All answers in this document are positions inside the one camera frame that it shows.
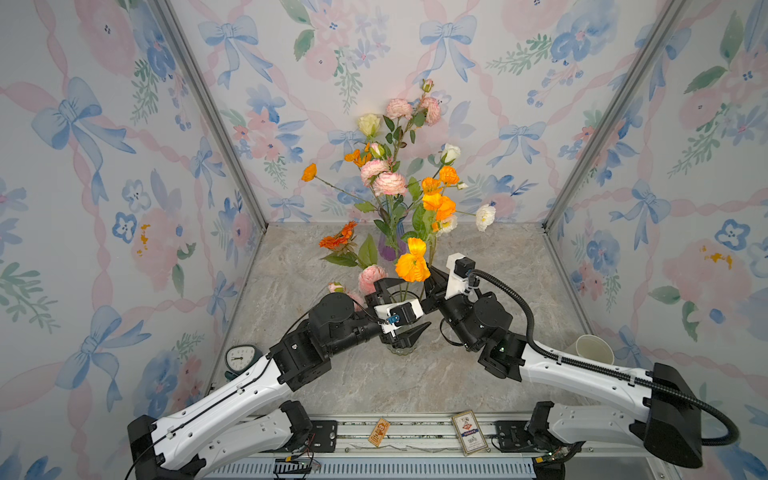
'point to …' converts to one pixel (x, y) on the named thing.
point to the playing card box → (469, 433)
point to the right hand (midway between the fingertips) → (422, 265)
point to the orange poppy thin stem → (406, 290)
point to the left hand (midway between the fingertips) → (416, 293)
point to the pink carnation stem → (367, 279)
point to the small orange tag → (378, 433)
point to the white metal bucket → (592, 346)
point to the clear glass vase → (398, 297)
